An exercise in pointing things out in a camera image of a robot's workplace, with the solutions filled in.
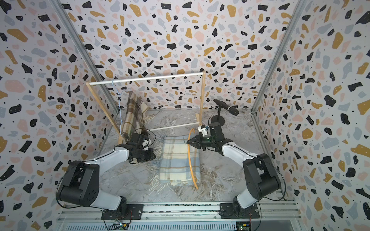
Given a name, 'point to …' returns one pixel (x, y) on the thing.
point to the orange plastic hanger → (189, 161)
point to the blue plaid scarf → (171, 166)
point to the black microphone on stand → (218, 119)
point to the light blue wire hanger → (119, 94)
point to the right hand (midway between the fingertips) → (187, 143)
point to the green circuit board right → (243, 225)
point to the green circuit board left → (121, 226)
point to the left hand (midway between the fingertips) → (156, 156)
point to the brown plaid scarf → (136, 117)
